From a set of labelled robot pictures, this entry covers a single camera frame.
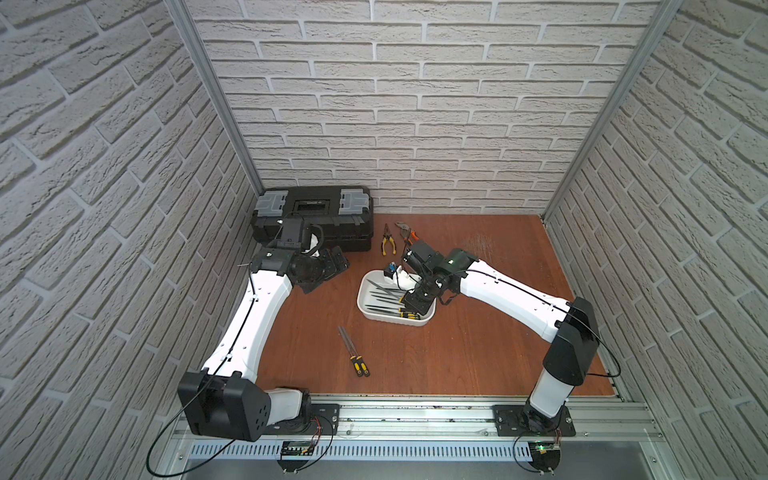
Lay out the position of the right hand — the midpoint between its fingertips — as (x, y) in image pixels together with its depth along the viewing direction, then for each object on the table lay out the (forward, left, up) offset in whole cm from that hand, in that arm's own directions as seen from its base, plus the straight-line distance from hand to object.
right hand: (414, 300), depth 80 cm
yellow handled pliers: (+35, +6, -13) cm, 38 cm away
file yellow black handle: (+3, +4, -13) cm, 14 cm away
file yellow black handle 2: (+8, +8, -11) cm, 15 cm away
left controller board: (-32, +32, -16) cm, 48 cm away
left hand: (+8, +19, +9) cm, 22 cm away
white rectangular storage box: (+8, +10, -13) cm, 18 cm away
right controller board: (-36, -29, -15) cm, 48 cm away
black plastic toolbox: (+32, +20, +3) cm, 38 cm away
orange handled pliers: (+37, -2, -14) cm, 40 cm away
